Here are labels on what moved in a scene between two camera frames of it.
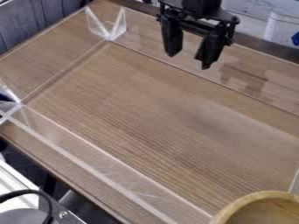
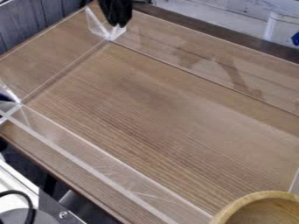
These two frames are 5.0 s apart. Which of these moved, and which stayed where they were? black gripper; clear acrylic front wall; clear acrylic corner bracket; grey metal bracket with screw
Moved: black gripper
Stayed: clear acrylic corner bracket; grey metal bracket with screw; clear acrylic front wall
